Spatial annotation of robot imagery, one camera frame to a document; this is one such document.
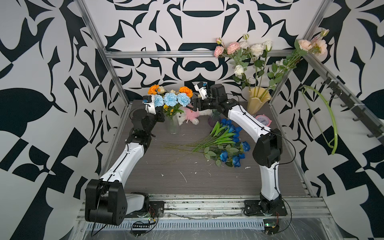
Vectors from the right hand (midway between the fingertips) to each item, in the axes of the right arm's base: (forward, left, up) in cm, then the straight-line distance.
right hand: (188, 102), depth 83 cm
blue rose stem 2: (-20, -30, -25) cm, 44 cm away
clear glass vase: (-1, +10, -21) cm, 23 cm away
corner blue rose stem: (-21, -19, -22) cm, 36 cm away
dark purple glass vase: (+3, -17, -18) cm, 25 cm away
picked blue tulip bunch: (-12, -21, -24) cm, 34 cm away
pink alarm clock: (+7, -52, -26) cm, 59 cm away
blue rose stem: (-25, -26, -23) cm, 43 cm away
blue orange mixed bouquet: (-3, +11, -4) cm, 12 cm away
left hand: (-3, +15, +4) cm, 16 cm away
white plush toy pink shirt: (+8, -2, -21) cm, 22 cm away
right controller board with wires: (-54, -38, -27) cm, 72 cm away
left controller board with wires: (-56, +23, -27) cm, 66 cm away
